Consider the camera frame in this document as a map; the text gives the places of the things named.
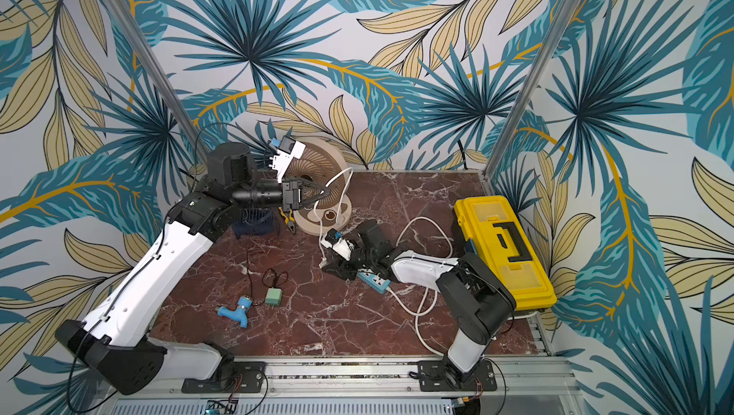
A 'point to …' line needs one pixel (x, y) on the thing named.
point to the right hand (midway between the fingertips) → (328, 259)
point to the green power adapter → (273, 296)
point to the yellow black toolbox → (492, 230)
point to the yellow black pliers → (289, 223)
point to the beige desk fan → (321, 162)
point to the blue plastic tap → (240, 314)
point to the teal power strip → (372, 280)
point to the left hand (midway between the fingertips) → (325, 197)
